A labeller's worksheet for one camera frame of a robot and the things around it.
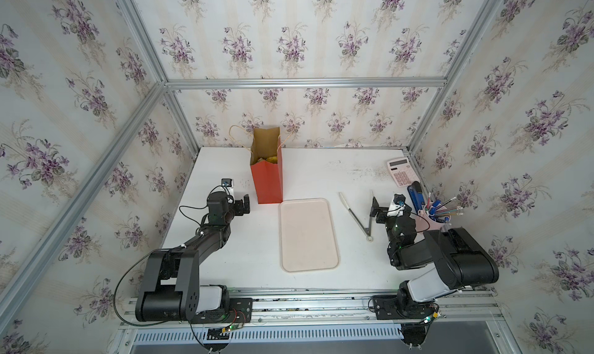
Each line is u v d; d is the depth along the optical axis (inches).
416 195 38.8
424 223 33.2
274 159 42.0
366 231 35.5
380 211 31.9
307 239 34.8
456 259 18.1
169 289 16.7
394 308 28.8
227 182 30.7
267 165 32.1
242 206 32.3
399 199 29.4
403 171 42.6
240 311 28.6
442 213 33.8
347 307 29.7
